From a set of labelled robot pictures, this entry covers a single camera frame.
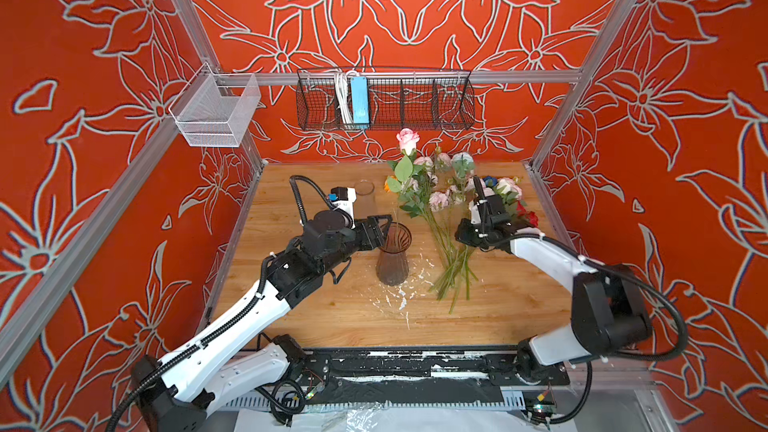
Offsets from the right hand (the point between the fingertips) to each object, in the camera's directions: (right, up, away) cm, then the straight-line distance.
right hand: (451, 230), depth 90 cm
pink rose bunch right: (+21, +12, +8) cm, 26 cm away
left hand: (-21, +6, -22) cm, 31 cm away
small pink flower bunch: (-1, +12, +19) cm, 22 cm away
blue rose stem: (+18, +16, +17) cm, 29 cm away
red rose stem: (+29, +3, +8) cm, 30 cm away
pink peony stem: (+3, -12, 0) cm, 12 cm away
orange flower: (-20, +14, -19) cm, 31 cm away
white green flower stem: (+7, +21, +10) cm, 24 cm away
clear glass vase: (-27, +9, 0) cm, 28 cm away
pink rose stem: (-14, +15, -14) cm, 25 cm away
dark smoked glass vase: (-18, -9, -2) cm, 21 cm away
